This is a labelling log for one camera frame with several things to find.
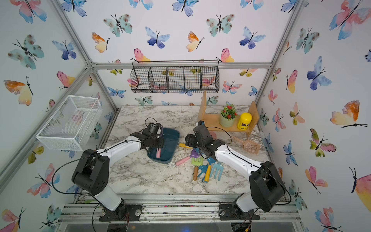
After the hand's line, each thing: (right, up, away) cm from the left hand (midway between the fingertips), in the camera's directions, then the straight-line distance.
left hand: (164, 141), depth 93 cm
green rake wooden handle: (+21, -12, -2) cm, 24 cm away
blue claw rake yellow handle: (+26, -16, -6) cm, 31 cm away
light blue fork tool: (+34, -16, -2) cm, 37 cm away
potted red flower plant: (+40, +16, -2) cm, 43 cm away
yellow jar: (+51, +13, -1) cm, 52 cm away
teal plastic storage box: (+1, -9, -1) cm, 9 cm away
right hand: (+17, +3, -8) cm, 19 cm away
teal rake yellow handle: (+21, -5, +1) cm, 21 cm away
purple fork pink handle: (-3, -7, -4) cm, 8 cm away
